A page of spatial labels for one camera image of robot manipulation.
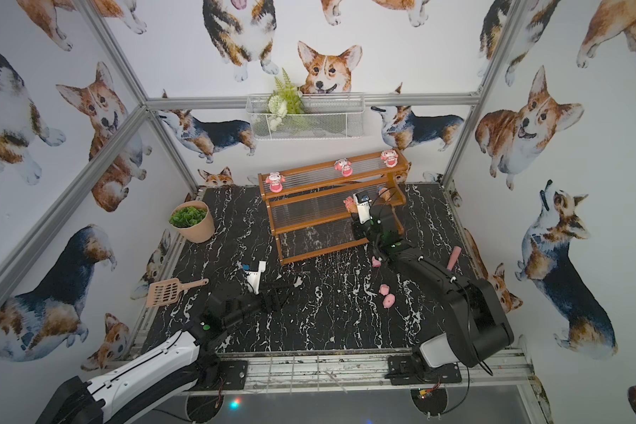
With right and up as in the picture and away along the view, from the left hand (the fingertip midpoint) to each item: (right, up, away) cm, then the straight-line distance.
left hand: (290, 284), depth 79 cm
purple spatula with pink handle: (+58, +5, +19) cm, 61 cm away
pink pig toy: (+30, -4, +9) cm, 31 cm away
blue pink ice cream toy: (+32, +28, +19) cm, 47 cm away
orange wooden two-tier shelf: (+3, +24, +18) cm, 31 cm away
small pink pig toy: (+28, +3, +16) cm, 32 cm away
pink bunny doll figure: (+17, +36, +5) cm, 40 cm away
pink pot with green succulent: (-36, +18, +14) cm, 43 cm away
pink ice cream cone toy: (+18, +24, +7) cm, 31 cm away
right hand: (+20, +22, +7) cm, 31 cm away
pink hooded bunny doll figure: (-4, +31, 0) cm, 31 cm away
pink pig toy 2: (+31, -7, +7) cm, 32 cm away
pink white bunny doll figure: (+32, +39, +8) cm, 51 cm away
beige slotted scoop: (-44, -6, +12) cm, 46 cm away
